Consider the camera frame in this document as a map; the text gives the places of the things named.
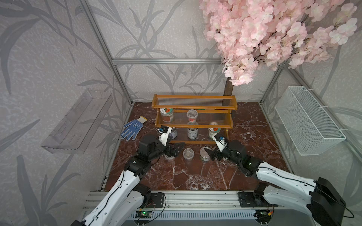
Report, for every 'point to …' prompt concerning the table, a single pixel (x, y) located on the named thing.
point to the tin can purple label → (174, 133)
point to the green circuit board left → (143, 214)
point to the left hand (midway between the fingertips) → (178, 141)
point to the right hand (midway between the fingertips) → (211, 142)
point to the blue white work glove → (133, 128)
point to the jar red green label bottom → (213, 131)
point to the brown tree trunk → (228, 87)
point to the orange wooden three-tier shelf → (214, 111)
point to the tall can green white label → (192, 133)
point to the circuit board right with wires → (263, 216)
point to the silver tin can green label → (204, 156)
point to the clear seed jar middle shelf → (192, 115)
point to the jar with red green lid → (167, 114)
